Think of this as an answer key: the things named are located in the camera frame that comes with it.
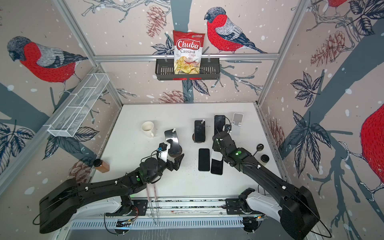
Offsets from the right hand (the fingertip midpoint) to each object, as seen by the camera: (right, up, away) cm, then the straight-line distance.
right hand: (217, 142), depth 83 cm
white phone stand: (0, -9, +3) cm, 9 cm away
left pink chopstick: (-37, -30, -7) cm, 48 cm away
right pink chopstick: (-33, -33, -7) cm, 47 cm away
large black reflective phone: (-27, +2, +5) cm, 28 cm away
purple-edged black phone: (-10, +4, +12) cm, 16 cm away
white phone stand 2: (+16, +13, +17) cm, 27 cm away
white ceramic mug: (-46, +7, +16) cm, 49 cm away
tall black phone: (+3, +11, +10) cm, 15 cm away
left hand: (-22, -4, -6) cm, 24 cm away
